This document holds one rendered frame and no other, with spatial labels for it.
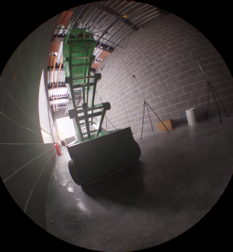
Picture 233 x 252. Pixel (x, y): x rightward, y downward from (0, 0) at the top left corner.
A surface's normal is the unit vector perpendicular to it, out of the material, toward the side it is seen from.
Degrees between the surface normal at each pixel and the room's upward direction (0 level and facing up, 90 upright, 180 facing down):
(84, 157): 90
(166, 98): 90
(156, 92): 90
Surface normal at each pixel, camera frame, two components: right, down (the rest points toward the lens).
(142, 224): -0.29, -0.96
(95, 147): 0.41, -0.12
